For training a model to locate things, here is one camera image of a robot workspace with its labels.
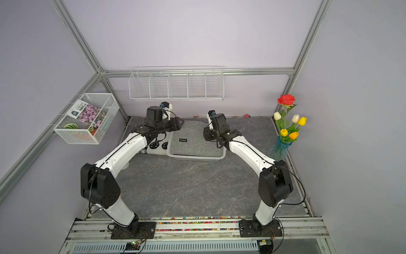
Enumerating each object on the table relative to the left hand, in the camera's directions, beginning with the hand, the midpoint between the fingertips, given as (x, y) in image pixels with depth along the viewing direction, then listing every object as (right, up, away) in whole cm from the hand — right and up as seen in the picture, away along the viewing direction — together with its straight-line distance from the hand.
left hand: (180, 121), depth 84 cm
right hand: (+14, -4, +2) cm, 15 cm away
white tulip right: (+59, +1, -5) cm, 60 cm away
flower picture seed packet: (-43, +3, -10) cm, 44 cm away
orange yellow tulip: (+54, -7, -13) cm, 56 cm away
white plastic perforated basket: (+6, -20, +6) cm, 22 cm away
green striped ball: (-47, -3, -14) cm, 49 cm away
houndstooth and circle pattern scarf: (-17, -15, +15) cm, 27 cm away
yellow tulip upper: (+62, 0, -7) cm, 62 cm away
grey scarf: (+4, -11, +9) cm, 15 cm away
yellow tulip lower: (+51, -6, -11) cm, 52 cm away
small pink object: (+45, +7, +39) cm, 60 cm away
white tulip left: (+51, +3, -2) cm, 52 cm away
